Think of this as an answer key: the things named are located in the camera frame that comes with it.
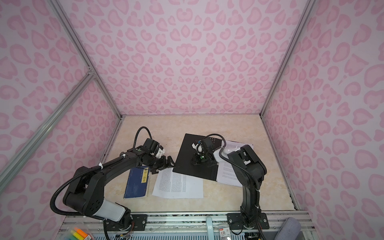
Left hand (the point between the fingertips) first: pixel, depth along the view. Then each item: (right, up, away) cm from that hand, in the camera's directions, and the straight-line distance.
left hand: (171, 165), depth 86 cm
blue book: (-19, -10, 0) cm, 22 cm away
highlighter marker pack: (-41, -28, -16) cm, 52 cm away
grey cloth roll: (+58, -25, -17) cm, 65 cm away
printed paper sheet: (0, -11, 0) cm, 11 cm away
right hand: (+12, +1, +8) cm, 14 cm away
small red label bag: (+27, -25, -16) cm, 41 cm away
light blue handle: (+21, -24, -18) cm, 37 cm away
